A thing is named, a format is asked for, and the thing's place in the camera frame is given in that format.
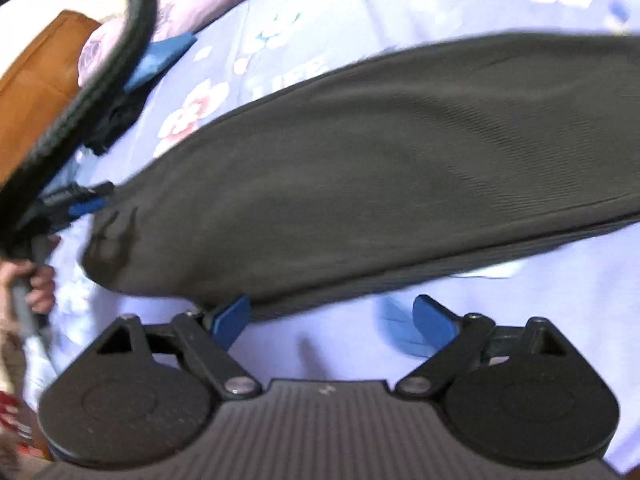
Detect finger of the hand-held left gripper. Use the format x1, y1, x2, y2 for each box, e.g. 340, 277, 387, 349
42, 181, 116, 221

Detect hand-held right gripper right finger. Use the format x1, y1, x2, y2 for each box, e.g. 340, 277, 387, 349
395, 294, 572, 402

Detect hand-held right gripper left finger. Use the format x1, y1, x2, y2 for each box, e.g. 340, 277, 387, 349
94, 294, 264, 402

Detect black pants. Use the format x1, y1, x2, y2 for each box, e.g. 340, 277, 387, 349
82, 30, 640, 323

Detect person's left hand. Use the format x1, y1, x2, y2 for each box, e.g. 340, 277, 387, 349
0, 260, 57, 317

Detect dark cloth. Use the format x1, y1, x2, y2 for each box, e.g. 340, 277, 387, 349
85, 92, 149, 157

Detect red patterned cloth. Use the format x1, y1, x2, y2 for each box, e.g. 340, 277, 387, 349
0, 389, 39, 457

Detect wooden headboard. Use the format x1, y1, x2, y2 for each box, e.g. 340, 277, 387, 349
0, 10, 104, 192

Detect blue cloth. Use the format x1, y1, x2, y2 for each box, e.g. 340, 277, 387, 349
125, 32, 197, 94

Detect pink blanket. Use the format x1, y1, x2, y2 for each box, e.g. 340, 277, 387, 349
77, 0, 322, 87

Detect purple floral bed sheet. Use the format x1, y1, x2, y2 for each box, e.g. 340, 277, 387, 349
22, 0, 640, 463

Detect black braided cable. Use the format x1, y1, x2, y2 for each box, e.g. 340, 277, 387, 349
0, 0, 159, 257

